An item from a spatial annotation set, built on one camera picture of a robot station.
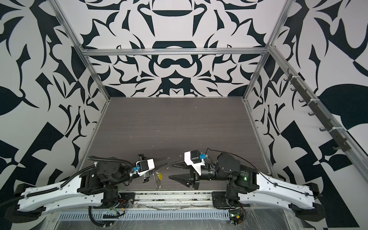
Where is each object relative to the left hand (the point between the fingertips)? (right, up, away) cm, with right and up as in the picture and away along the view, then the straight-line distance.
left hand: (165, 156), depth 57 cm
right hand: (+3, -3, -7) cm, 8 cm away
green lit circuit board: (+33, -34, +14) cm, 49 cm away
